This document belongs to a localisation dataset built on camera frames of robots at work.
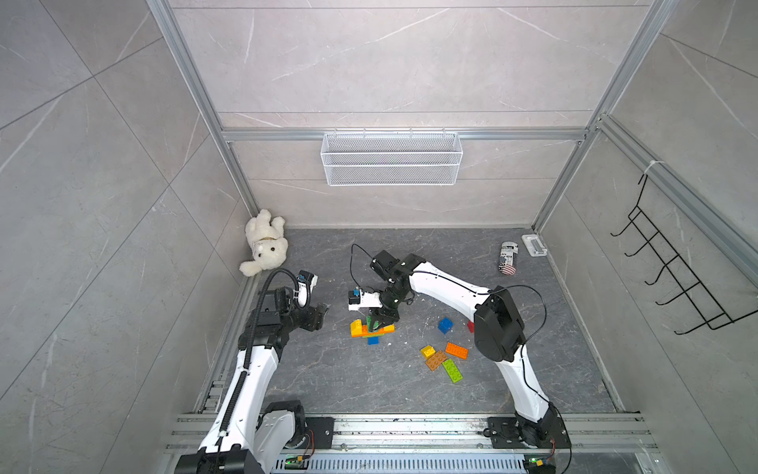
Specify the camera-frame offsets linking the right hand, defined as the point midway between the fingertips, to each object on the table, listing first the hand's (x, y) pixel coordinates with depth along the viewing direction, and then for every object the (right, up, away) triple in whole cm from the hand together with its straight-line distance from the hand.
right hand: (374, 320), depth 86 cm
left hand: (-16, +7, -4) cm, 18 cm away
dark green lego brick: (-1, +1, -5) cm, 5 cm away
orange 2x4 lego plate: (-2, -3, -4) cm, 5 cm away
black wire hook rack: (+71, +8, -27) cm, 76 cm away
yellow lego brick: (-5, -1, -5) cm, 7 cm away
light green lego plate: (+23, -14, -3) cm, 27 cm away
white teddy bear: (-39, +23, +17) cm, 48 cm away
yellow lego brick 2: (+5, -1, -5) cm, 7 cm away
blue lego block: (-1, -6, +1) cm, 6 cm away
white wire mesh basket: (+6, +53, +15) cm, 55 cm away
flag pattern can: (+49, +19, +21) cm, 56 cm away
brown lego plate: (+18, -12, -1) cm, 22 cm away
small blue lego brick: (+22, -2, +3) cm, 22 cm away
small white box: (+62, +23, +28) cm, 72 cm away
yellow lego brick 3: (+16, -9, -1) cm, 18 cm away
